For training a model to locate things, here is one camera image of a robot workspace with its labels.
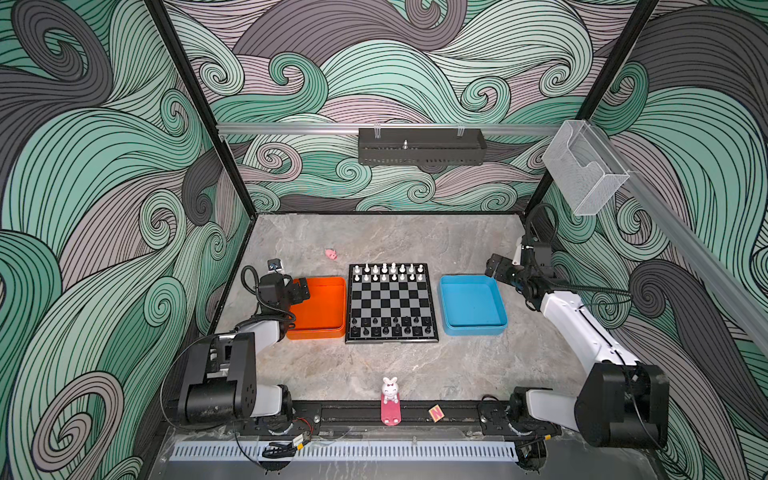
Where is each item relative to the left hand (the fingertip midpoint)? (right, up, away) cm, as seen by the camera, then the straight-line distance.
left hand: (288, 278), depth 92 cm
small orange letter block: (+43, -31, -19) cm, 56 cm away
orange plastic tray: (+12, -10, -7) cm, 17 cm away
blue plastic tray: (+60, -9, +4) cm, 60 cm away
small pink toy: (+11, +7, +13) cm, 19 cm away
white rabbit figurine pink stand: (+31, -28, -20) cm, 47 cm away
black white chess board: (+32, -8, 0) cm, 33 cm away
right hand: (+66, +5, -6) cm, 66 cm away
